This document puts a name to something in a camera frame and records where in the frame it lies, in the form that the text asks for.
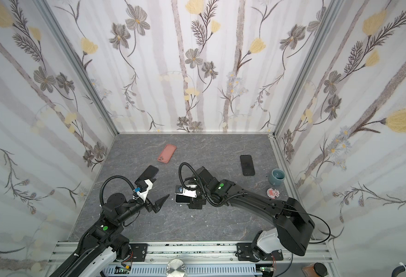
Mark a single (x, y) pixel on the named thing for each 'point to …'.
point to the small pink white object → (273, 193)
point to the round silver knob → (176, 268)
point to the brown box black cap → (316, 269)
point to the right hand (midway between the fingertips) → (186, 186)
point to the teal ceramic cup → (277, 176)
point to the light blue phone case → (180, 198)
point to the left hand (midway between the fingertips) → (158, 183)
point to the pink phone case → (167, 153)
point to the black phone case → (247, 165)
